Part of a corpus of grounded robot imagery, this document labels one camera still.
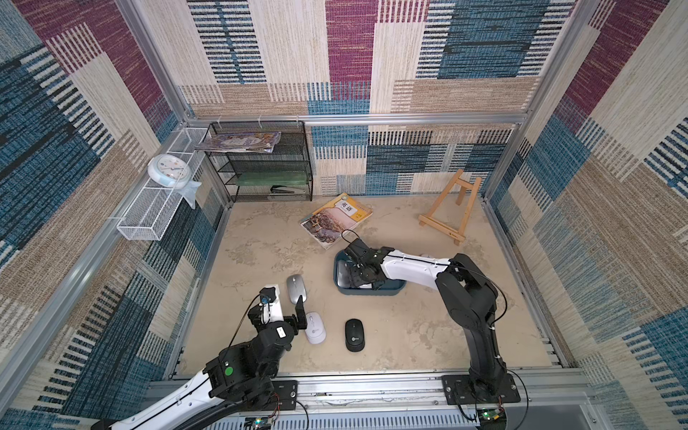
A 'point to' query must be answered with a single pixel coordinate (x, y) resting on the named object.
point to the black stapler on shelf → (281, 189)
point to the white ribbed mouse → (315, 331)
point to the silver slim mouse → (296, 288)
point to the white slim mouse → (427, 255)
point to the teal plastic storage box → (388, 287)
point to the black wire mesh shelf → (282, 175)
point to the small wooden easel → (442, 227)
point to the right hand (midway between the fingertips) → (360, 274)
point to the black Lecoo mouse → (355, 335)
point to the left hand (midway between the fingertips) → (287, 299)
